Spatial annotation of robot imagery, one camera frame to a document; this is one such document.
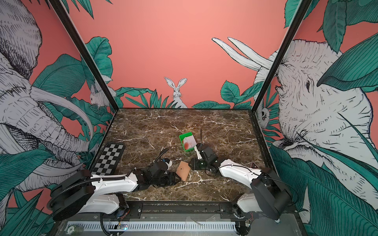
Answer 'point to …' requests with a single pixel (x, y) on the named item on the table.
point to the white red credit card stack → (189, 142)
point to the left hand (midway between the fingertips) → (181, 179)
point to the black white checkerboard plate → (108, 160)
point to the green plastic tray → (181, 137)
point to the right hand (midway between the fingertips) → (190, 162)
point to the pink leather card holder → (183, 169)
